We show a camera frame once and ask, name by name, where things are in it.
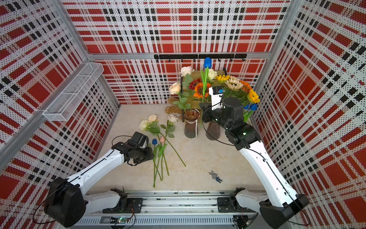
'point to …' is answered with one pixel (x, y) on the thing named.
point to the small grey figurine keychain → (214, 176)
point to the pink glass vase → (190, 128)
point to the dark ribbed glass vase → (214, 130)
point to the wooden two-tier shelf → (188, 100)
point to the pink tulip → (162, 149)
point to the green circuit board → (122, 220)
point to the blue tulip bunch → (158, 161)
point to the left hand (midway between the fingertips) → (153, 156)
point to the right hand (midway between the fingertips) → (202, 105)
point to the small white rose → (172, 119)
